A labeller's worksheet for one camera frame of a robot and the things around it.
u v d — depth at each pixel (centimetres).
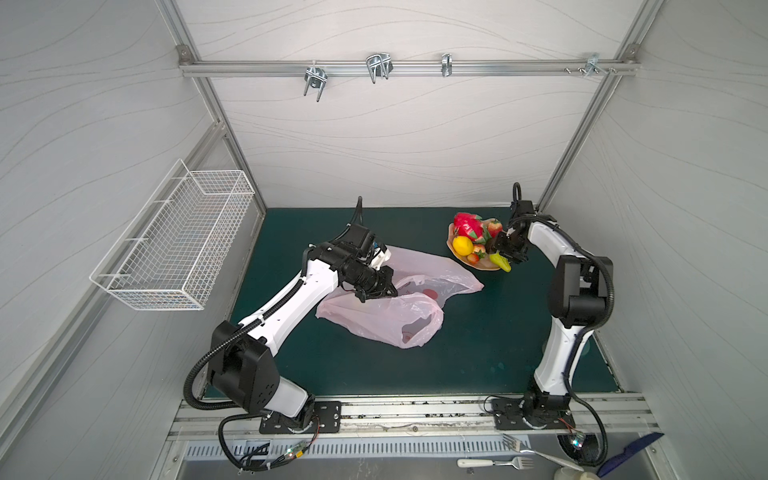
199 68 79
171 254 69
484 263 102
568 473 67
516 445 69
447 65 78
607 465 68
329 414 74
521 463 68
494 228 104
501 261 96
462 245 101
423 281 81
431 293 98
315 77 79
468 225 101
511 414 73
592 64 77
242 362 41
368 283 67
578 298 54
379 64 77
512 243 85
